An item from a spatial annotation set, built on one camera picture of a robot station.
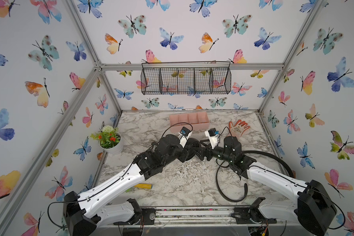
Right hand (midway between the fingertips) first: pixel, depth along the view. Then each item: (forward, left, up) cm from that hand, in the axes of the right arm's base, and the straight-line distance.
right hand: (198, 144), depth 75 cm
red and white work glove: (+27, -31, -21) cm, 46 cm away
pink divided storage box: (+33, 0, -20) cm, 38 cm away
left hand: (-3, +4, +5) cm, 7 cm away
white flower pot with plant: (+5, +50, -7) cm, 51 cm away
